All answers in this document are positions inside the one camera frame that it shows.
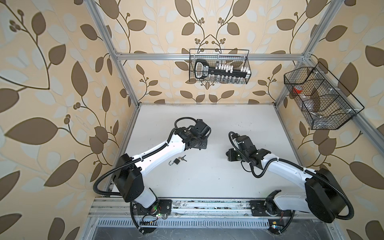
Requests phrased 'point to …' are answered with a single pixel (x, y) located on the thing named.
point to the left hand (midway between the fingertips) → (204, 141)
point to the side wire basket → (323, 107)
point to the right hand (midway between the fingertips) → (227, 154)
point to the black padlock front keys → (177, 160)
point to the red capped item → (297, 89)
